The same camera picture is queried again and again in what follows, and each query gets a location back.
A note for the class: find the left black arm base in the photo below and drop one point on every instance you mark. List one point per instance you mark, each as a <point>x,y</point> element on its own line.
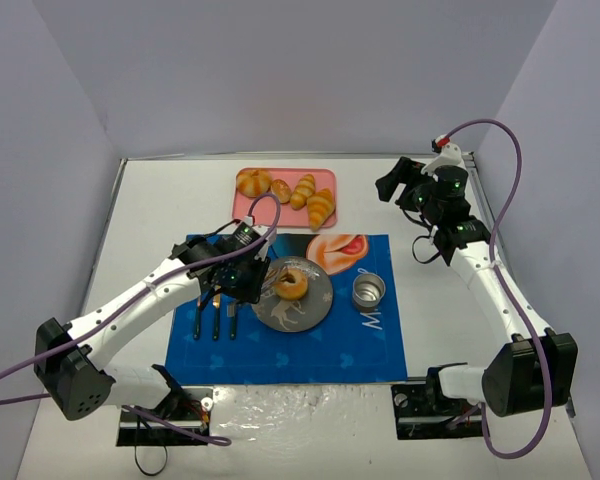
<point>193,415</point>

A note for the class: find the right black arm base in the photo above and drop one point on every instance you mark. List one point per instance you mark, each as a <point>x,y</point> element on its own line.
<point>443,404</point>

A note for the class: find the grey reindeer plate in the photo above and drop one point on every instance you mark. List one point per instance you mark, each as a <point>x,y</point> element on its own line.
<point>294,316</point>

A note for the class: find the round pumpkin-shaped bun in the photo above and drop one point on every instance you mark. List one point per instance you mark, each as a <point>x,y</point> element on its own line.
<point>253,182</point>

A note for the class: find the gold spoon dark handle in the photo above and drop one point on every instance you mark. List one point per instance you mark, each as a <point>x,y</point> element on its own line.
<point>196,326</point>

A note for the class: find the silver metal cup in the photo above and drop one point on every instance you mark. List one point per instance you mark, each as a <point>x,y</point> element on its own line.
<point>367,291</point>

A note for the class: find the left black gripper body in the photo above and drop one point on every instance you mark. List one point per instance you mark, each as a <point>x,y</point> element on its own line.
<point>259,278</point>

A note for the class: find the sugared ring donut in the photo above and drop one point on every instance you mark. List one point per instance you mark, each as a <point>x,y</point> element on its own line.
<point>292,284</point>

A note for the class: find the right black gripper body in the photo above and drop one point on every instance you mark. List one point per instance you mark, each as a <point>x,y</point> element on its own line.
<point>406,180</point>

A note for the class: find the gold fork dark handle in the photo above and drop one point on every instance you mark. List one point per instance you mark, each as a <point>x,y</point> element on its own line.
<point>233,310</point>

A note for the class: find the blue cartoon placemat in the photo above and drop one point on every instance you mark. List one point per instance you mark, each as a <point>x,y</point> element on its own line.
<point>348,346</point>

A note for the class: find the small striped croissant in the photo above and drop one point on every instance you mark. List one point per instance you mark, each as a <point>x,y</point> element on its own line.
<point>303,190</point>

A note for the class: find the gold knife dark handle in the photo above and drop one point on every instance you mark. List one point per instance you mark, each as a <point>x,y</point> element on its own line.
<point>217,316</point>

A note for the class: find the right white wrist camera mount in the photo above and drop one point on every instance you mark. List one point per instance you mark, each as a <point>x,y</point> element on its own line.
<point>448,154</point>

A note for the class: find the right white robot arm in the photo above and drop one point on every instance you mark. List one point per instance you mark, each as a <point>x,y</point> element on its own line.
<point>534,365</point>

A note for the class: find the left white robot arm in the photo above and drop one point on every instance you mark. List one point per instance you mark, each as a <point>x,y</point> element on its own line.
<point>74,361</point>

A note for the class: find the small sesame bun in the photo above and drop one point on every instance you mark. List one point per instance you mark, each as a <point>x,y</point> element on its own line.
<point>281,190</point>

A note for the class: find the large striped croissant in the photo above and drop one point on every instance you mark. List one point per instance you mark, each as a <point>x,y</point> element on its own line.
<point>320,206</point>

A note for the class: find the pink rectangular tray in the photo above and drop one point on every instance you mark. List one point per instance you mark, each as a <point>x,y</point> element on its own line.
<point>264,207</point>

